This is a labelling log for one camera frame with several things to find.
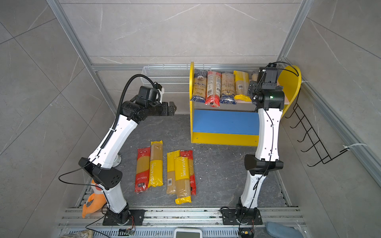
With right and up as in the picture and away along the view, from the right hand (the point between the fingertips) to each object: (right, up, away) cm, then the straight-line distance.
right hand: (264, 86), depth 70 cm
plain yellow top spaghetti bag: (-47, -50, +14) cm, 70 cm away
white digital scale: (-37, -68, -4) cm, 78 cm away
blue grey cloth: (+6, -69, -2) cm, 69 cm away
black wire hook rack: (+21, -30, -6) cm, 37 cm away
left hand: (-47, -8, +5) cm, 48 cm away
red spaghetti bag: (-65, -46, +17) cm, 81 cm away
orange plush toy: (-85, -58, +4) cm, 103 cm away
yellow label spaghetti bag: (-57, -43, +19) cm, 74 cm away
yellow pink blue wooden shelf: (-8, -18, +20) cm, 28 cm away
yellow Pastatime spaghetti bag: (-41, -47, +13) cm, 63 cm away
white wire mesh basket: (-49, +13, +30) cm, 58 cm away
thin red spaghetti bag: (-38, -38, +24) cm, 58 cm away
